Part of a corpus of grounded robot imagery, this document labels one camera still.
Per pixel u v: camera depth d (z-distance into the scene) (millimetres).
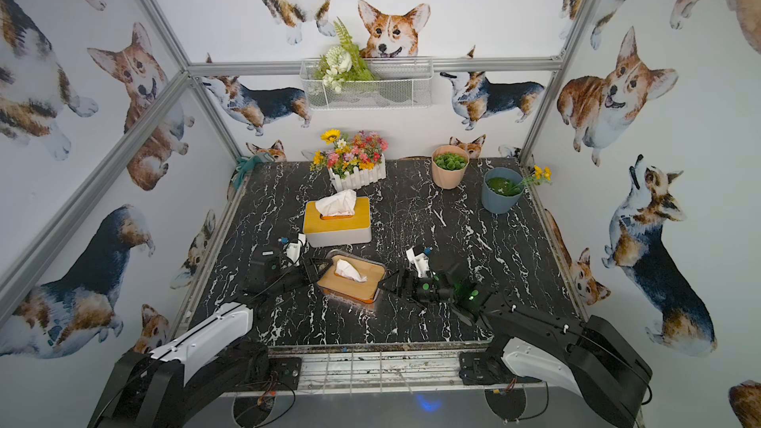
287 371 737
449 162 1035
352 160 1018
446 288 635
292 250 782
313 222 932
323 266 838
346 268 817
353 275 803
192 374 477
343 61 776
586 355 424
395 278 700
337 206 929
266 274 663
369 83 853
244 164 1200
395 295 677
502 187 1035
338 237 965
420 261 760
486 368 675
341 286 782
